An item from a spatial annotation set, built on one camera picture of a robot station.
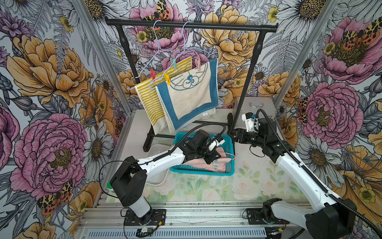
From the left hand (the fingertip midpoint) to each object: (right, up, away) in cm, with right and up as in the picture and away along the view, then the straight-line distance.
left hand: (216, 158), depth 81 cm
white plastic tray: (-32, -13, +6) cm, 35 cm away
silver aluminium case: (+28, +31, +22) cm, 48 cm away
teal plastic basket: (+8, -4, +2) cm, 9 cm away
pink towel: (+2, -6, +6) cm, 9 cm away
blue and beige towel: (-13, +32, +3) cm, 35 cm away
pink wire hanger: (+9, +1, +5) cm, 10 cm away
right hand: (+6, +12, -5) cm, 14 cm away
